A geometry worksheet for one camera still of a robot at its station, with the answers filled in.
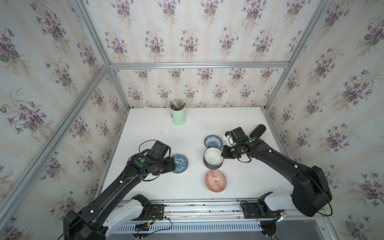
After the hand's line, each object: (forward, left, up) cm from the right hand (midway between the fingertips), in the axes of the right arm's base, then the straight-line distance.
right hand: (223, 154), depth 84 cm
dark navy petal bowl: (-7, +6, -2) cm, 9 cm away
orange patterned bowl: (-12, +4, -8) cm, 15 cm away
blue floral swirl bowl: (-2, +24, -7) cm, 25 cm away
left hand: (-11, +27, +4) cm, 29 cm away
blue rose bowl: (+13, +4, -7) cm, 16 cm away
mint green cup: (+29, +28, -1) cm, 41 cm away
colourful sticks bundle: (+36, +30, +4) cm, 47 cm away
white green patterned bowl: (0, +6, -3) cm, 6 cm away
